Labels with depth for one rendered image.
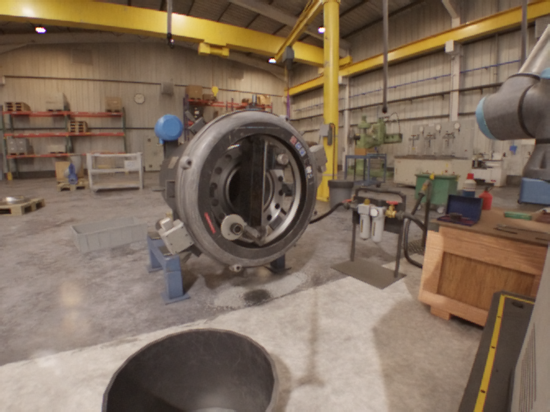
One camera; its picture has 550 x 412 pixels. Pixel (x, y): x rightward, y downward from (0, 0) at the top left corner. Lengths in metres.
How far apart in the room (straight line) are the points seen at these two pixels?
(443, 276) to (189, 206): 1.21
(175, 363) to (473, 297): 1.24
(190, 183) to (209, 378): 0.68
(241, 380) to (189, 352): 0.14
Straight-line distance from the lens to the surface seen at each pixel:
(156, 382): 0.72
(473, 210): 1.55
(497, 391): 0.72
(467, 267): 1.42
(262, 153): 1.18
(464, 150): 7.43
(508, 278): 1.39
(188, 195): 1.07
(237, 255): 1.21
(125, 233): 2.66
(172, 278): 1.52
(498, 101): 0.98
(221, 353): 0.70
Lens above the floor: 0.76
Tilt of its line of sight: 10 degrees down
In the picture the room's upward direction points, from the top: straight up
